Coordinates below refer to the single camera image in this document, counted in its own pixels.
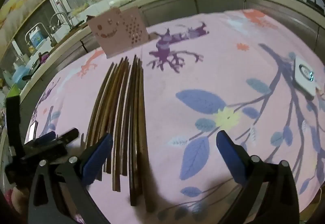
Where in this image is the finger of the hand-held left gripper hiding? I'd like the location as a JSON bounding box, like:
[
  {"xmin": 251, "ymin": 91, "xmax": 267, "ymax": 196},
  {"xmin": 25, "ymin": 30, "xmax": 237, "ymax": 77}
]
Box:
[
  {"xmin": 54, "ymin": 128, "xmax": 80, "ymax": 146},
  {"xmin": 25, "ymin": 131, "xmax": 57, "ymax": 146}
]

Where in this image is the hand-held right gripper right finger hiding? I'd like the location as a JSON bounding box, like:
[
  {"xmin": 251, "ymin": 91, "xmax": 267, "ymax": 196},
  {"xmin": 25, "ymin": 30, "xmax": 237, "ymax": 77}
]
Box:
[{"xmin": 216, "ymin": 130, "xmax": 300, "ymax": 224}]

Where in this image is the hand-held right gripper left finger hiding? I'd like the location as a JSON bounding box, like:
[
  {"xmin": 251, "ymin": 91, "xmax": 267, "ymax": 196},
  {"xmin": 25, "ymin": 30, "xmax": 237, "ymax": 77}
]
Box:
[{"xmin": 27, "ymin": 133, "xmax": 114, "ymax": 224}]

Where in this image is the bunch of brown wooden chopsticks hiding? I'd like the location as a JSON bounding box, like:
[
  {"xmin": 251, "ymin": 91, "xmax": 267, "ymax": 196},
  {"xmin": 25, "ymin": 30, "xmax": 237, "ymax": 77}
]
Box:
[{"xmin": 85, "ymin": 54, "xmax": 156, "ymax": 213}]

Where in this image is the pink smiley chopstick holder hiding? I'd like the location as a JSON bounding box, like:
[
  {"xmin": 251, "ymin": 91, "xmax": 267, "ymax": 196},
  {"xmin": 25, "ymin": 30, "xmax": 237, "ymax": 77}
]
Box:
[{"xmin": 87, "ymin": 7, "xmax": 149, "ymax": 58}]

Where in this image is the smartphone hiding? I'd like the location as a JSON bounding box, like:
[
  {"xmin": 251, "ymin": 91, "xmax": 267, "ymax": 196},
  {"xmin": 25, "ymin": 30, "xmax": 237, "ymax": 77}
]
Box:
[{"xmin": 27, "ymin": 121, "xmax": 38, "ymax": 142}]

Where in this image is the green plastic bowl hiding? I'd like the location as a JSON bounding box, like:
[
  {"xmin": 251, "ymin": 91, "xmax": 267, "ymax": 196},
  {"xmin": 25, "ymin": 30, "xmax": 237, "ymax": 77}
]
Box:
[{"xmin": 6, "ymin": 85, "xmax": 21, "ymax": 99}]

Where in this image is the blue plastic basin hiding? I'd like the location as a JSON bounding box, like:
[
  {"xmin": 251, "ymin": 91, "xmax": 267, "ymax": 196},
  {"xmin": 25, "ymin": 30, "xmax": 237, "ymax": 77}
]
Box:
[{"xmin": 11, "ymin": 65, "xmax": 31, "ymax": 87}]

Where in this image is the pink printed tablecloth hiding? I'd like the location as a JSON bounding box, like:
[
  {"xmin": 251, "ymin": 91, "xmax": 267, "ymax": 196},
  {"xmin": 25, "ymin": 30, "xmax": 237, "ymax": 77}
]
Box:
[{"xmin": 30, "ymin": 9, "xmax": 325, "ymax": 224}]

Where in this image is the chrome sink faucet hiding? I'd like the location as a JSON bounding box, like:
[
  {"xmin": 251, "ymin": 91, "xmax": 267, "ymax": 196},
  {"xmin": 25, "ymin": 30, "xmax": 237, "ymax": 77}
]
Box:
[
  {"xmin": 25, "ymin": 23, "xmax": 58, "ymax": 48},
  {"xmin": 49, "ymin": 12, "xmax": 73, "ymax": 36}
]

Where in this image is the blue label detergent jug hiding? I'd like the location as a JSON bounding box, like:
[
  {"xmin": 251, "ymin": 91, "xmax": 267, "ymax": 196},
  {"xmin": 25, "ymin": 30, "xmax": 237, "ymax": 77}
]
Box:
[{"xmin": 30, "ymin": 28, "xmax": 49, "ymax": 49}]

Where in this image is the white square timer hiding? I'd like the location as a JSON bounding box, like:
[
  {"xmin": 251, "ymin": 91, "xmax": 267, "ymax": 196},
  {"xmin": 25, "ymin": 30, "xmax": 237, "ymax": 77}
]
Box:
[{"xmin": 292, "ymin": 56, "xmax": 321, "ymax": 100}]

